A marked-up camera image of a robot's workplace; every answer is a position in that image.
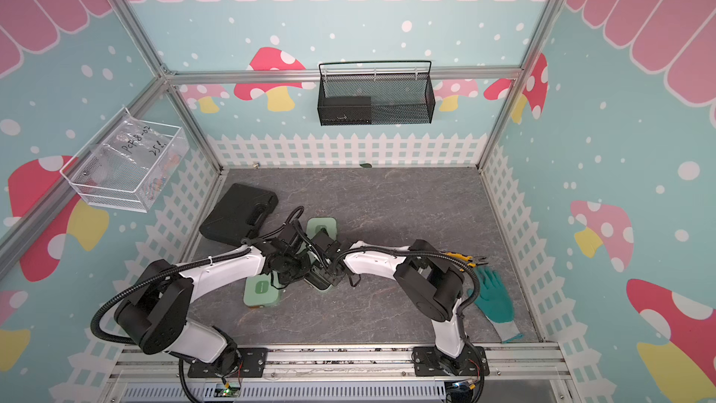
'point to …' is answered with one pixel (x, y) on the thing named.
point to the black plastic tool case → (239, 213)
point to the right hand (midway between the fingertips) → (334, 269)
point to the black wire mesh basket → (376, 99)
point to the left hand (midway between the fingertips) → (309, 278)
